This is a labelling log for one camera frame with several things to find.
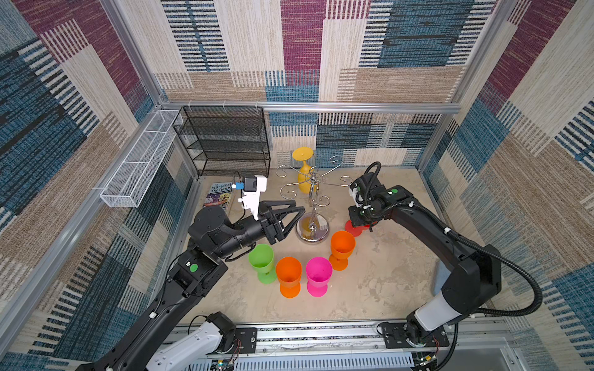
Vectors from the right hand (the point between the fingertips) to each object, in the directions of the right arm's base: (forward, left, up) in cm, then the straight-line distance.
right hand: (358, 221), depth 84 cm
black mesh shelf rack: (+44, +55, +3) cm, 71 cm away
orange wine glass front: (-6, +6, -5) cm, 10 cm away
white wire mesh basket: (+1, +72, +20) cm, 75 cm away
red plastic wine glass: (+4, -2, -13) cm, 14 cm away
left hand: (-14, +21, +28) cm, 38 cm away
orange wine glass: (-16, +25, -3) cm, 30 cm away
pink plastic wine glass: (-16, +15, -5) cm, 22 cm away
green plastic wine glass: (-10, +35, -6) cm, 37 cm away
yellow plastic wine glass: (+15, +19, +11) cm, 26 cm away
